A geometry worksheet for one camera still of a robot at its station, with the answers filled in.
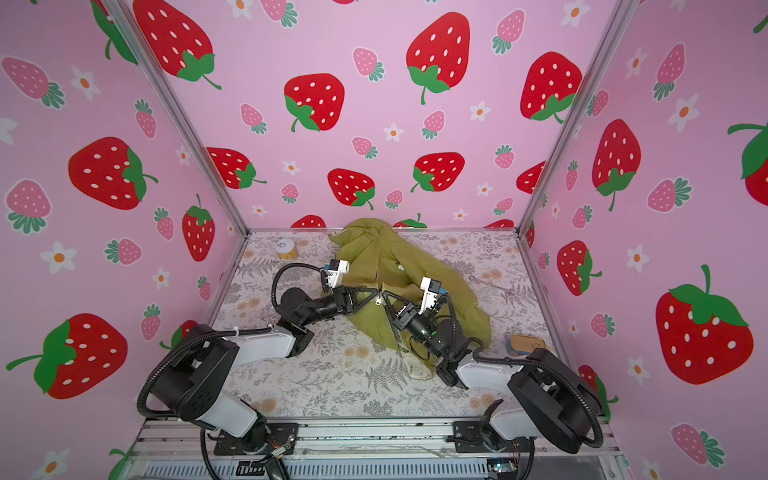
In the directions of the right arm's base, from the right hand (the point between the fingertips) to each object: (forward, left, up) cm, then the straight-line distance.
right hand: (381, 297), depth 72 cm
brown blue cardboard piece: (+3, -41, -23) cm, 47 cm away
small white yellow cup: (+30, +43, -20) cm, 56 cm away
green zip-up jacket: (+30, +6, -20) cm, 37 cm away
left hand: (0, +2, 0) cm, 2 cm away
